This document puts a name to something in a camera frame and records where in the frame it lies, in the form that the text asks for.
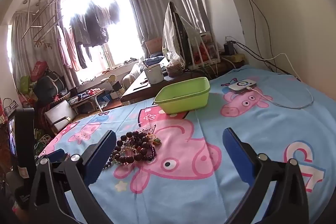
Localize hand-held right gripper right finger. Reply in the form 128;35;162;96
223;128;310;224

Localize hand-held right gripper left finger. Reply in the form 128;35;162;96
28;130;117;224

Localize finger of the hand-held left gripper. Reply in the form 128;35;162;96
49;149;70;165

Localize pile of bead jewelry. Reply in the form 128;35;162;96
103;127;161;170

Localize green plastic basket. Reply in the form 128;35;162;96
154;77;210;115

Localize white padded chair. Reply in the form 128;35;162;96
44;99;77;133

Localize green bag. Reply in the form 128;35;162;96
20;76;32;94

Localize black duffel bag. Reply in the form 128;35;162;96
34;71;66;102

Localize low wooden table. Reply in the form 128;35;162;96
67;88;106;112

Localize blue striped box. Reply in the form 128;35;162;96
98;91;114;102

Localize printed cartoon pig blanket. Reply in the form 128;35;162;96
37;64;336;224

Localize red bag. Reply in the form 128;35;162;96
30;61;48;82

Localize white rounded device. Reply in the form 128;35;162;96
228;79;258;94

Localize dark wooden desk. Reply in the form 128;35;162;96
120;56;245;104

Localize white draped cloth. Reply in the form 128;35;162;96
122;63;144;88

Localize white enamel mug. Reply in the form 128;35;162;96
143;64;165;85

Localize yellow pad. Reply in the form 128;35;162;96
223;54;246;63

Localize white slatted rack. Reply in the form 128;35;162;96
188;32;221;67

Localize bagged brown basket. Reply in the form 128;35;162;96
166;51;186;77

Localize folded blue clothes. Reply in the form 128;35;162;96
143;56;168;67

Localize black power adapter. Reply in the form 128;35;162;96
224;40;236;55

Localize metal clothes drying rack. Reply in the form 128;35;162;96
21;0;166;41

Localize cardboard box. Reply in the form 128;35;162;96
146;37;165;56

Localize row of hanging clothes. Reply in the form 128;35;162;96
56;0;122;70

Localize plastic covered upright board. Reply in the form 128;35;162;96
162;1;195;67

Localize white cable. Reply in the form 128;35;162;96
245;53;314;109

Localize black wall cables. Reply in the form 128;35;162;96
212;0;302;80

